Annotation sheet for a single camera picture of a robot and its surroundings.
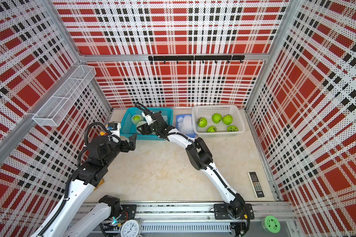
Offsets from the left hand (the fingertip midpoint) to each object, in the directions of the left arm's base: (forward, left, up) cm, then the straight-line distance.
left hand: (129, 134), depth 74 cm
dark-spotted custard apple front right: (+17, -60, -19) cm, 66 cm away
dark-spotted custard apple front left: (+24, -40, -20) cm, 51 cm away
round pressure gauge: (-38, -3, -21) cm, 43 cm away
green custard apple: (+28, -51, -21) cm, 62 cm away
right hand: (+17, 0, -14) cm, 22 cm away
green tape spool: (-36, -68, -20) cm, 80 cm away
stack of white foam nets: (+19, -28, -17) cm, 38 cm away
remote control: (-17, -68, -25) cm, 75 cm away
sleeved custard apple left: (+27, +7, -19) cm, 33 cm away
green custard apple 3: (+17, -46, -19) cm, 53 cm away
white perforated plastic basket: (+30, -47, -26) cm, 61 cm away
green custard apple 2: (+26, -59, -20) cm, 67 cm away
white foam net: (+15, -1, -10) cm, 18 cm away
